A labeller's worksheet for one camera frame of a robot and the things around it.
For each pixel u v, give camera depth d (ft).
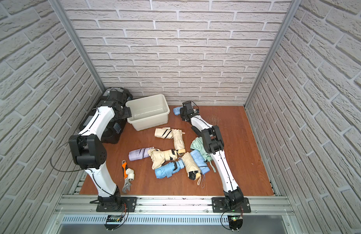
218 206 2.39
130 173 2.66
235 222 2.31
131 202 2.44
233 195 2.11
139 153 2.91
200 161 2.82
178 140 3.02
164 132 3.20
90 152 1.66
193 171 2.66
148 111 3.73
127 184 2.61
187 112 3.02
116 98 2.34
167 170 2.68
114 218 2.38
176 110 3.62
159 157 2.79
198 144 2.94
